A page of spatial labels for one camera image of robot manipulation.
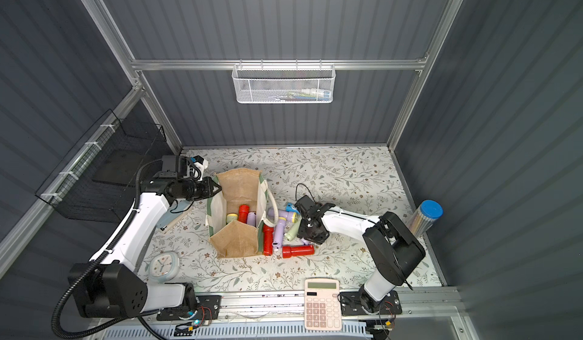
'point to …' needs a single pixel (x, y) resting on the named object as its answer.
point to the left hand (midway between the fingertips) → (221, 189)
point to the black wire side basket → (97, 181)
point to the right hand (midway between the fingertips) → (305, 236)
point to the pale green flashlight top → (231, 216)
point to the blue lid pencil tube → (424, 216)
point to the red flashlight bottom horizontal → (295, 250)
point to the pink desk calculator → (322, 304)
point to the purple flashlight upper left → (282, 215)
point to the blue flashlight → (288, 208)
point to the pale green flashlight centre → (292, 231)
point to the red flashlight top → (243, 213)
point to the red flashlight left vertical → (268, 239)
